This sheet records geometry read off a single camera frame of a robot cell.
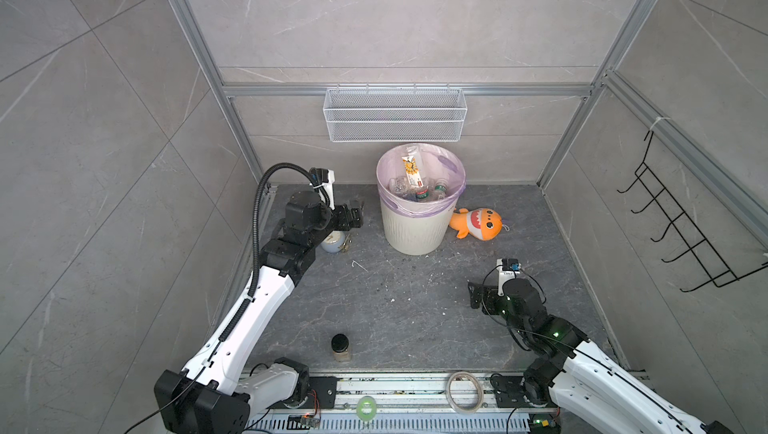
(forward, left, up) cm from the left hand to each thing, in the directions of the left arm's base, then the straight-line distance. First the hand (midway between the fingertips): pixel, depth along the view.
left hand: (348, 194), depth 72 cm
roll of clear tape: (-40, -31, -31) cm, 60 cm away
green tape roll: (-41, -3, -34) cm, 53 cm away
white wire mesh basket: (+40, -14, -3) cm, 42 cm away
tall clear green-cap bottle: (+14, -18, -9) cm, 24 cm away
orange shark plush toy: (+8, -42, -25) cm, 49 cm away
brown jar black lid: (-30, +3, -24) cm, 38 cm away
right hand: (-14, -36, -22) cm, 45 cm away
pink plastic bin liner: (+21, -26, -9) cm, 35 cm away
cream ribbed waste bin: (+1, -17, -19) cm, 25 cm away
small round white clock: (+5, +8, -29) cm, 31 cm away
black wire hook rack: (-22, -76, +1) cm, 79 cm away
